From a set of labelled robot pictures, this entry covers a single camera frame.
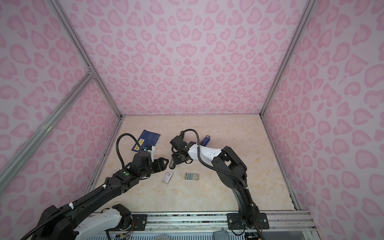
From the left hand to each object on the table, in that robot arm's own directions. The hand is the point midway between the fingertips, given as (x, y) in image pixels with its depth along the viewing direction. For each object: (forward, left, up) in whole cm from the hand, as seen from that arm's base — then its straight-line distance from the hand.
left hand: (165, 159), depth 82 cm
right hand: (+5, -5, -9) cm, 12 cm away
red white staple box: (-5, +1, -11) cm, 13 cm away
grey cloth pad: (-34, -27, -9) cm, 44 cm away
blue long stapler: (+18, -23, -9) cm, 30 cm away
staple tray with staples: (-5, -14, -12) cm, 19 cm away
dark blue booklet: (+24, +18, -12) cm, 32 cm away
